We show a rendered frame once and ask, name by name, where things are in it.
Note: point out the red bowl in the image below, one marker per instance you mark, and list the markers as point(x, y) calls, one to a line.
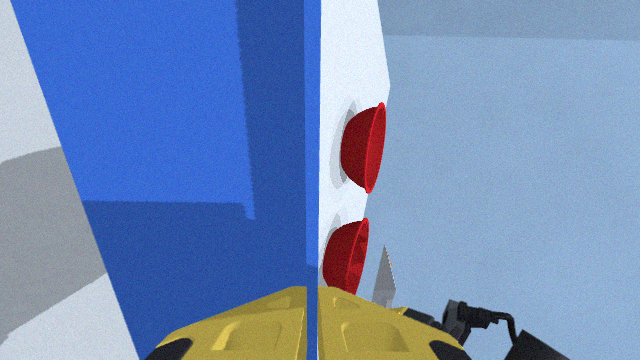
point(364, 135)
point(343, 248)

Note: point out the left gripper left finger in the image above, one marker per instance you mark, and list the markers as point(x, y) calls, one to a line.
point(275, 322)

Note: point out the grey scoop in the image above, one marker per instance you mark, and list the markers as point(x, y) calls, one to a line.
point(384, 289)

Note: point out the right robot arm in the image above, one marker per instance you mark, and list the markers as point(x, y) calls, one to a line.
point(525, 347)

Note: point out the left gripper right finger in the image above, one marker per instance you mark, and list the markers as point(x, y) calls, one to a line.
point(352, 328)

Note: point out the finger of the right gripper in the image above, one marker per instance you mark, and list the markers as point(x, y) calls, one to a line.
point(399, 310)

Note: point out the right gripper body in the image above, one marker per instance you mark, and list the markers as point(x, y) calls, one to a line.
point(429, 320)

